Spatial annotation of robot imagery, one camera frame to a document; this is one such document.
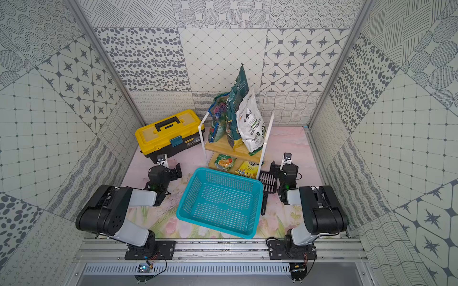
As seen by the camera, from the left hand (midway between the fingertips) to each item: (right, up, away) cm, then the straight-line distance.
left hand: (169, 163), depth 94 cm
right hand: (+61, -1, +1) cm, 61 cm away
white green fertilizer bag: (+42, +20, -19) cm, 50 cm away
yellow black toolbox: (+1, +16, 0) cm, 16 cm away
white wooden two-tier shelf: (+24, +7, -10) cm, 27 cm away
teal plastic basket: (+30, -19, -6) cm, 36 cm away
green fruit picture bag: (+30, 0, -1) cm, 30 cm away
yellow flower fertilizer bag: (+42, -3, 0) cm, 43 cm away
